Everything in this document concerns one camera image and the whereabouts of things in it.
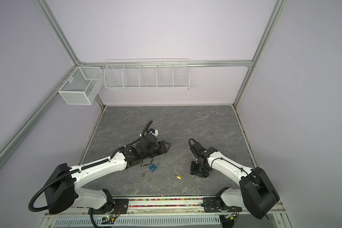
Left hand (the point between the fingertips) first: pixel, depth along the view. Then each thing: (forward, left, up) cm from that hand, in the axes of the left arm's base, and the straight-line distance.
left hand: (168, 148), depth 79 cm
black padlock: (+18, -30, -16) cm, 39 cm away
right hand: (-12, -14, -13) cm, 23 cm away
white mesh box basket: (+50, +60, +7) cm, 78 cm away
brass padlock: (-11, -5, -15) cm, 19 cm away
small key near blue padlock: (-9, +17, -15) cm, 24 cm away
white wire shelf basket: (+55, -4, +11) cm, 57 cm away
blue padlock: (-5, +10, -15) cm, 18 cm away
